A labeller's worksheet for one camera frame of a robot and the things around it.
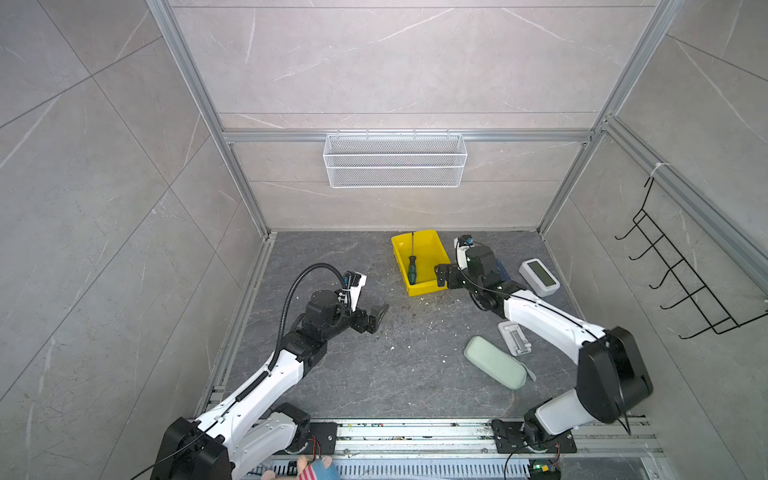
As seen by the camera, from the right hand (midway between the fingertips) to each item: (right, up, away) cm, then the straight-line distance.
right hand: (447, 263), depth 89 cm
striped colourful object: (-34, -45, -25) cm, 62 cm away
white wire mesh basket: (-16, +35, +11) cm, 40 cm away
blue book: (+24, -5, +17) cm, 30 cm away
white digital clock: (+34, -6, +11) cm, 36 cm away
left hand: (-22, -8, -11) cm, 26 cm away
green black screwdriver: (-10, -1, +16) cm, 18 cm away
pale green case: (+13, -28, -7) cm, 32 cm away
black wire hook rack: (+50, -10, -29) cm, 59 cm away
